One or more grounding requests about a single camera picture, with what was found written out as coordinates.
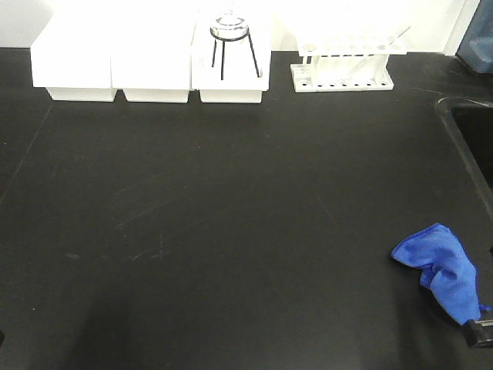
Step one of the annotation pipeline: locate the clear glass dish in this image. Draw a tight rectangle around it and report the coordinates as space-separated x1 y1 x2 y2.
210 10 250 40

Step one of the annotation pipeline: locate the clear glass rod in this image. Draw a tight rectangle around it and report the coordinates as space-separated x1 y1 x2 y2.
338 25 411 84

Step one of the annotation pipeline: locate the white test tube rack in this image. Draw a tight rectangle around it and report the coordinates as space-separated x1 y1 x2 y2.
290 34 407 94

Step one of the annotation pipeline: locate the blue plastic bin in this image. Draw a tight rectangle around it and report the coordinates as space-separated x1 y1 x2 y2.
455 0 493 75

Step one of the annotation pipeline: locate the black bench sink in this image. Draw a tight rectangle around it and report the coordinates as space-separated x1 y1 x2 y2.
434 96 493 217

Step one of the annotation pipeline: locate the black wire tripod stand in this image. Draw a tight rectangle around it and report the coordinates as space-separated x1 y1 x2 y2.
209 26 263 81

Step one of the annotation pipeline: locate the white plastic box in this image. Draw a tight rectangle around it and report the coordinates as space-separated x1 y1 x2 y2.
111 18 193 103
30 18 119 103
190 15 273 104

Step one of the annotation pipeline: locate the blue cloth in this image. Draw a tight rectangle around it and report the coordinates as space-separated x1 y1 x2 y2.
391 223 493 327

